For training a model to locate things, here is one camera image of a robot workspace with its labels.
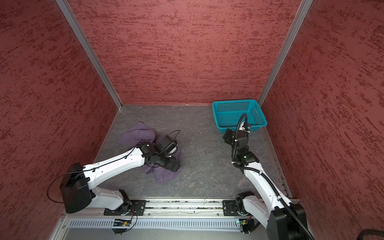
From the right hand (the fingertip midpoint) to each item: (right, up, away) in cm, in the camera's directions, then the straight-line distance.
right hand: (230, 134), depth 83 cm
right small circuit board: (+3, -42, -12) cm, 44 cm away
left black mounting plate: (-52, -36, -11) cm, 64 cm away
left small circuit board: (-57, -43, -11) cm, 72 cm away
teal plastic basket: (+2, +13, +20) cm, 24 cm away
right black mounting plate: (-2, -37, -9) cm, 38 cm away
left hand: (-34, -18, -5) cm, 38 cm away
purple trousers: (-58, -1, +14) cm, 60 cm away
